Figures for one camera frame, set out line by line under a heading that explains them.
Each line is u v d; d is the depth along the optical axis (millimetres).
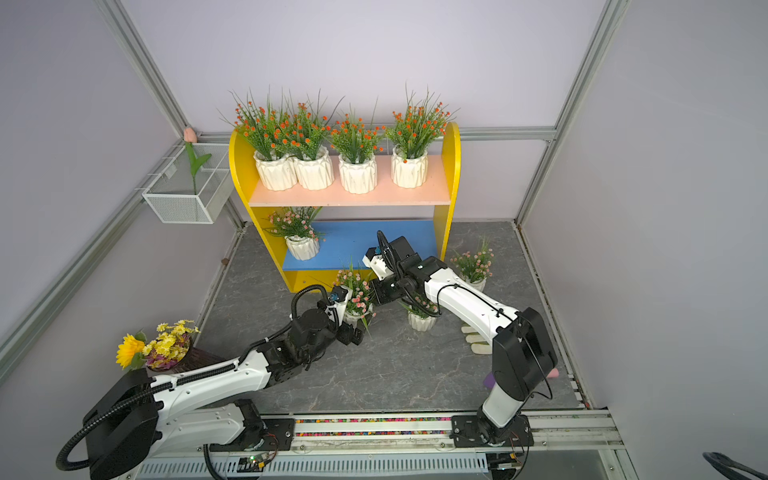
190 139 891
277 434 735
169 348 635
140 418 403
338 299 678
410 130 643
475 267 893
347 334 707
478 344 884
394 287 694
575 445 729
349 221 1126
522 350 442
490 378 837
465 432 738
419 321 870
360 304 688
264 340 630
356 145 632
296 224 829
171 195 787
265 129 629
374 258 749
